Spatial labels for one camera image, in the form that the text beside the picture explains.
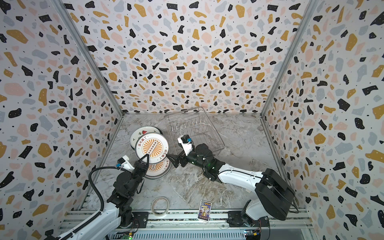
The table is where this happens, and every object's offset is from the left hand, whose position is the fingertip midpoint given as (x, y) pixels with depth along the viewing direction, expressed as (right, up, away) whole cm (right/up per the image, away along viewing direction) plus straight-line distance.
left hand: (149, 153), depth 78 cm
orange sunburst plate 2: (+2, -12, +11) cm, 17 cm away
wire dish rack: (+24, +16, +34) cm, 44 cm away
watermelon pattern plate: (-16, +10, +29) cm, 34 cm away
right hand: (+12, +3, -5) cm, 14 cm away
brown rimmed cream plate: (-3, +11, +29) cm, 31 cm away
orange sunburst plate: (+1, +4, +6) cm, 7 cm away
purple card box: (+29, -29, -2) cm, 41 cm away
